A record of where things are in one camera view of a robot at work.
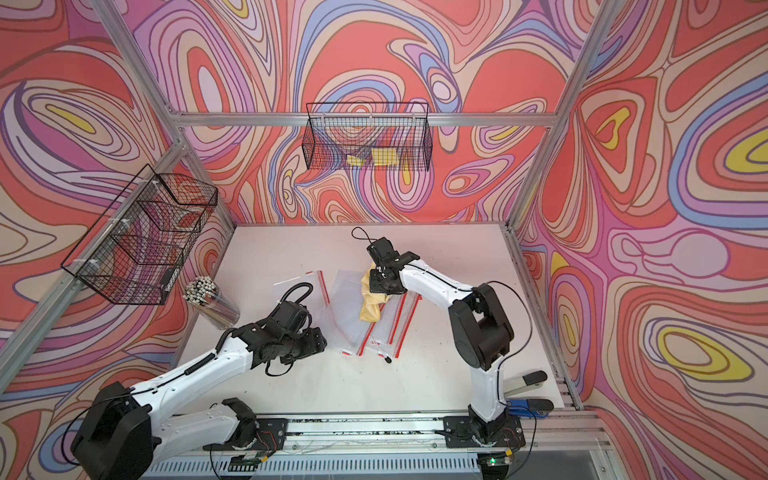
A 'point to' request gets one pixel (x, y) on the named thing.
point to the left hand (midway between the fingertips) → (322, 347)
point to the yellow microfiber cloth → (371, 302)
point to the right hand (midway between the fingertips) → (381, 291)
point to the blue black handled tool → (533, 408)
